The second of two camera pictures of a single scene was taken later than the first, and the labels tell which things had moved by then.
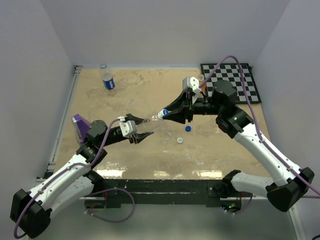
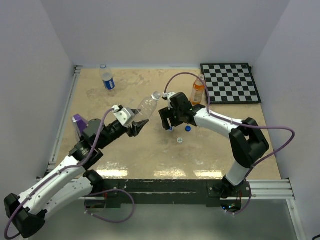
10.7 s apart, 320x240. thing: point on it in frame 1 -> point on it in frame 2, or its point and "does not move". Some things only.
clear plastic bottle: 148,124 -> 147,107
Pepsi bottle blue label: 108,81 does not move
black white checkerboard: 231,73 does not move
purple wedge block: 82,127 does not move
